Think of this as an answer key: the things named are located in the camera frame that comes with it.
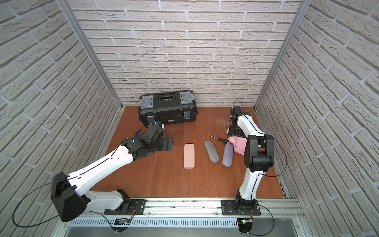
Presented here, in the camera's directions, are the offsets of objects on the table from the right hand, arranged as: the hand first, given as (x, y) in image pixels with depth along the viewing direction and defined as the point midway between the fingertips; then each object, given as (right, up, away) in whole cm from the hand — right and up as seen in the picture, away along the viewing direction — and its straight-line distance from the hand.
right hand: (241, 134), depth 93 cm
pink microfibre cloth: (-2, -5, +2) cm, 6 cm away
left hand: (-45, -1, -14) cm, 47 cm away
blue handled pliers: (-72, +1, +10) cm, 72 cm away
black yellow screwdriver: (-10, -5, +5) cm, 12 cm away
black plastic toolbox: (-49, +18, +4) cm, 53 cm away
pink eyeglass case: (-34, -13, -3) cm, 37 cm away
